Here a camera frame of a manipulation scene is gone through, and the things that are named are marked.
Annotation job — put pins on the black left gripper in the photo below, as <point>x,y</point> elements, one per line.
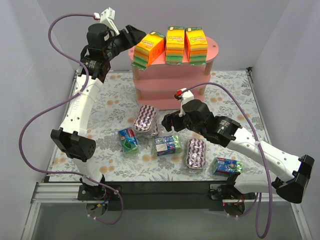
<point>128,36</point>

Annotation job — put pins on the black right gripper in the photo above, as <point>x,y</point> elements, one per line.
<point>175,121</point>

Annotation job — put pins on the orange sponge pack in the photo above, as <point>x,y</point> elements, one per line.
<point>175,45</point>
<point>148,50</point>
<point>196,46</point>

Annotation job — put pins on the striped pink sponge pack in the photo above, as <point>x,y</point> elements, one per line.
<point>156,132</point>
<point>146,119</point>
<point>195,155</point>

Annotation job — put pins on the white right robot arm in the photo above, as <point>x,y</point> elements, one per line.
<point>286,175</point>

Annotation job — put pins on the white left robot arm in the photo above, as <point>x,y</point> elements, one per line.
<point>71,138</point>

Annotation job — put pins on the pink three-tier shelf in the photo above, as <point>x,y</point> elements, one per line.
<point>157,84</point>

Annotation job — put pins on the middle blue green sponge pack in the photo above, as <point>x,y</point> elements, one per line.
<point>167,145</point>

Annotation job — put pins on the blue green sponge pack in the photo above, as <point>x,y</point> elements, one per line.
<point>226,167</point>
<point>128,141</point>
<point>167,145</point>

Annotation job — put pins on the floral patterned table mat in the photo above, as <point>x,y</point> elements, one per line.
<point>227,94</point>

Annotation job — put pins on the left blue green sponge pack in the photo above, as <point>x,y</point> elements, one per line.
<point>128,141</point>

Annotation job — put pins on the right blue green sponge pack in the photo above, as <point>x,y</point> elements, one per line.
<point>226,167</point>

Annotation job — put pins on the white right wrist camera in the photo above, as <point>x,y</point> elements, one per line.
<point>184,97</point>

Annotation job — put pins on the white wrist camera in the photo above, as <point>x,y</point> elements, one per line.
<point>107,18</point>
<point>184,97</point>

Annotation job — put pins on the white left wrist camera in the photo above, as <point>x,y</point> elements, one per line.
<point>107,18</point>

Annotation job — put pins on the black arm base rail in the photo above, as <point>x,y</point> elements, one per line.
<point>166,195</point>

